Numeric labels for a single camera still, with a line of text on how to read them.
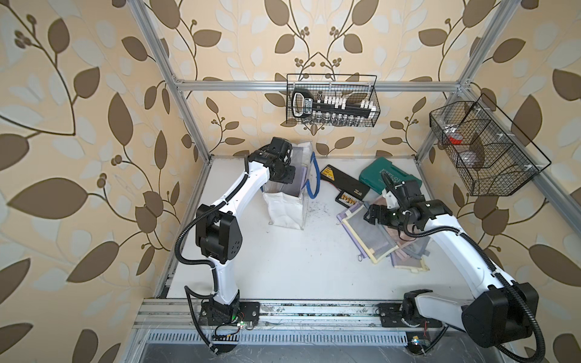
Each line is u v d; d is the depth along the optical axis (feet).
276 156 2.08
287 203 2.71
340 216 3.21
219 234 1.60
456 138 2.64
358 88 2.99
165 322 2.42
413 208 1.86
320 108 2.77
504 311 1.25
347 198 3.35
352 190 3.45
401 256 2.78
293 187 2.65
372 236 2.84
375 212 2.41
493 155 2.37
